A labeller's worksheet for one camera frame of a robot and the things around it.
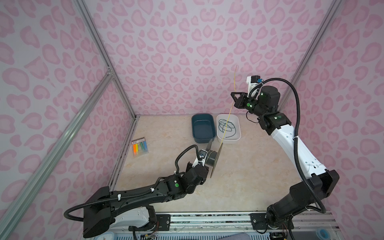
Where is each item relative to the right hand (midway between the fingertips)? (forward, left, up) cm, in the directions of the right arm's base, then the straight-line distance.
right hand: (234, 91), depth 70 cm
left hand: (-23, +13, -25) cm, 37 cm away
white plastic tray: (+10, -8, -44) cm, 46 cm away
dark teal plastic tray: (+13, +14, -43) cm, 47 cm away
